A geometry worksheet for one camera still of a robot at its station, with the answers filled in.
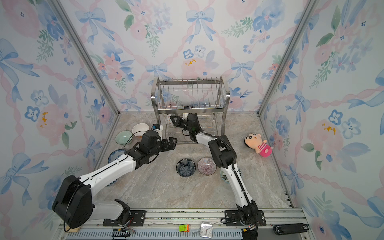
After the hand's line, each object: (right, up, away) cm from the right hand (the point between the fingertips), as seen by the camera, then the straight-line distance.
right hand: (170, 116), depth 99 cm
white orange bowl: (-22, -7, +7) cm, 25 cm away
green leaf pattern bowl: (+33, -36, -13) cm, 51 cm away
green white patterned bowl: (-1, -3, +1) cm, 3 cm away
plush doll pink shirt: (+54, -16, -6) cm, 56 cm away
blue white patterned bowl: (-33, -24, -7) cm, 42 cm away
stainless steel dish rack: (+24, +16, +13) cm, 32 cm away
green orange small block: (+11, -54, -30) cm, 63 cm away
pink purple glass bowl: (+23, -31, -9) cm, 40 cm away
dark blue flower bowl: (+11, -32, -9) cm, 35 cm away
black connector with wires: (-20, -59, -26) cm, 68 cm away
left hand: (+3, -14, -16) cm, 21 cm away
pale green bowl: (-33, -14, +1) cm, 36 cm away
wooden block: (-19, -37, -57) cm, 70 cm away
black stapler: (+58, -54, -31) cm, 85 cm away
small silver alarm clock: (+21, -55, -30) cm, 66 cm away
